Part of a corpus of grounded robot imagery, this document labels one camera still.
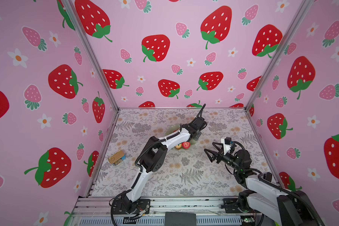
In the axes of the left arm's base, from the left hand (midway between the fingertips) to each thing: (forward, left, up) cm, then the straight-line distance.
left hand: (194, 131), depth 97 cm
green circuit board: (-50, -25, -8) cm, 56 cm away
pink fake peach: (-11, +6, 0) cm, 13 cm away
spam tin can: (-19, +51, -4) cm, 54 cm away
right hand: (-17, -6, +8) cm, 20 cm away
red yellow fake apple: (-12, +11, 0) cm, 16 cm away
